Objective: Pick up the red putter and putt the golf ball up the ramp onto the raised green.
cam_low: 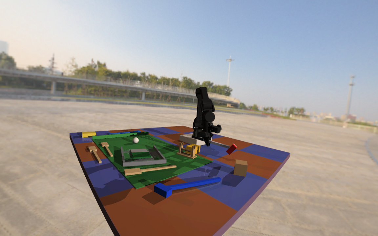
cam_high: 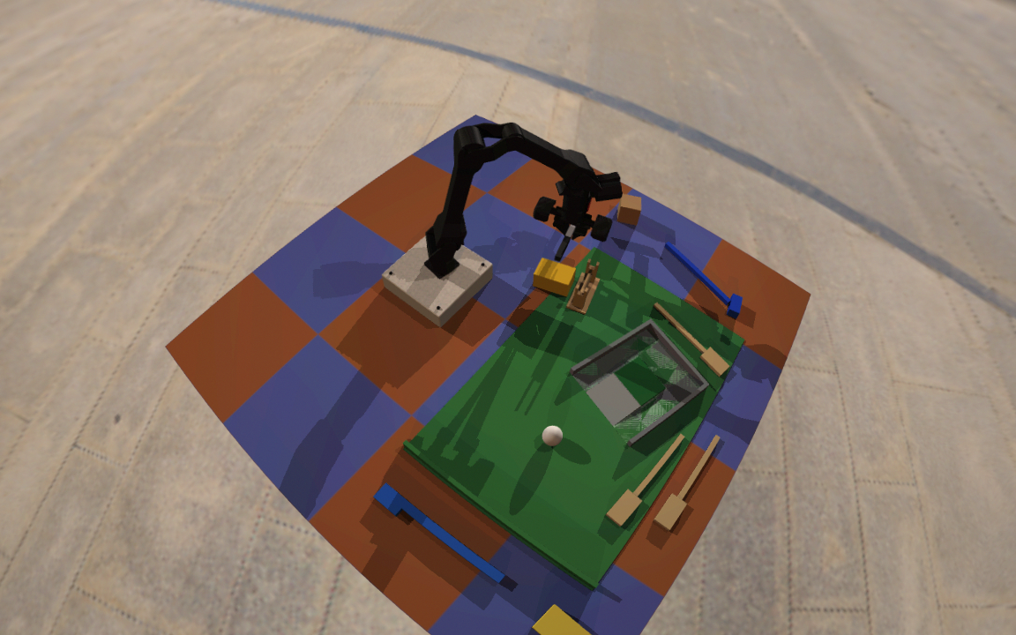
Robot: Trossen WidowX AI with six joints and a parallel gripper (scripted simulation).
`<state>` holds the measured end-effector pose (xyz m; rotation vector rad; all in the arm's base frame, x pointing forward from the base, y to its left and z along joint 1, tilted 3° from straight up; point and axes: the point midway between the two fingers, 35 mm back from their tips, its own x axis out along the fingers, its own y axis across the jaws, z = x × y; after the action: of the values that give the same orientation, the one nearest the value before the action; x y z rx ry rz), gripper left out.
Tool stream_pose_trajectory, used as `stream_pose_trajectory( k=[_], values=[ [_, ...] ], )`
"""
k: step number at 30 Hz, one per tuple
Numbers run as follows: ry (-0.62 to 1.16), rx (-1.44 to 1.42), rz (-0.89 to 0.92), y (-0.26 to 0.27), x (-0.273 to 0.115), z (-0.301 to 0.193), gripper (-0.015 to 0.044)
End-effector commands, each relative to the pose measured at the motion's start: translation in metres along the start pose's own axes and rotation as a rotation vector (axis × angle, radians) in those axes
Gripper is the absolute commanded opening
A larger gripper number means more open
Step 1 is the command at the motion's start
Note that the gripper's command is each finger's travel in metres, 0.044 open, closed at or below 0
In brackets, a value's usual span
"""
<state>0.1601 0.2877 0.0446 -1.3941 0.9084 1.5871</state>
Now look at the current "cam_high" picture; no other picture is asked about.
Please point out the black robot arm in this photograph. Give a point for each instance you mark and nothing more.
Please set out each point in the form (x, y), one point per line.
(579, 183)

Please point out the white golf ball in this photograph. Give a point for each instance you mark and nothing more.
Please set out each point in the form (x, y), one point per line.
(552, 436)

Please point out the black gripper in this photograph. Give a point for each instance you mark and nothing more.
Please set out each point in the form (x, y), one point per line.
(578, 218)

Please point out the green flat mat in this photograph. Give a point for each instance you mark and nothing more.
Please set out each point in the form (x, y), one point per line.
(488, 436)

